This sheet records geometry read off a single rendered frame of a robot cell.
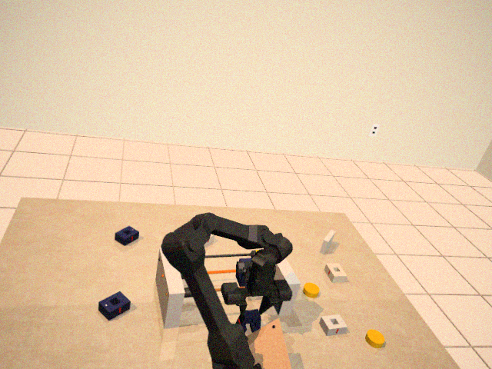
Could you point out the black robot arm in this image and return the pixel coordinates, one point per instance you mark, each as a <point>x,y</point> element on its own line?
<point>184,250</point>

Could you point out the short orange and brown cylinder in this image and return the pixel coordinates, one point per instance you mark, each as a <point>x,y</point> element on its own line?
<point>311,290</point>
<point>374,338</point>

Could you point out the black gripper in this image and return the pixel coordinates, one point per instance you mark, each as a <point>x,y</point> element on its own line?
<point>257,286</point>

